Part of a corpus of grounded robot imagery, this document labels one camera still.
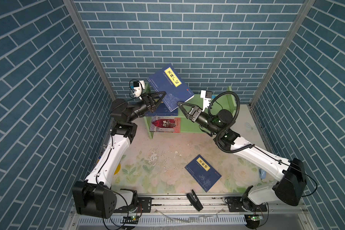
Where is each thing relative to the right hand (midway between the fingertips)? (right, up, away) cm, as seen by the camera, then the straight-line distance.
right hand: (177, 103), depth 59 cm
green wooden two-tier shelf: (+29, +3, +26) cm, 39 cm away
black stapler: (+9, -50, +15) cm, 53 cm away
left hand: (-5, +3, 0) cm, 5 cm away
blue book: (+16, -40, +25) cm, 50 cm away
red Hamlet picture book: (-8, -10, +32) cm, 35 cm away
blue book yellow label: (-9, -4, +18) cm, 20 cm away
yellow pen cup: (-37, -38, +27) cm, 59 cm away
